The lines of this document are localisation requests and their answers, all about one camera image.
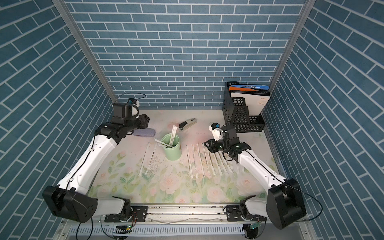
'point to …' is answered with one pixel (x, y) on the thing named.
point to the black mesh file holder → (236, 114)
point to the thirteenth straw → (140, 170)
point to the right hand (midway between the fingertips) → (207, 143)
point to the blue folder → (259, 87)
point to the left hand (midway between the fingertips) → (150, 118)
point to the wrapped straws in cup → (171, 141)
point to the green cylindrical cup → (173, 153)
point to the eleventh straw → (151, 159)
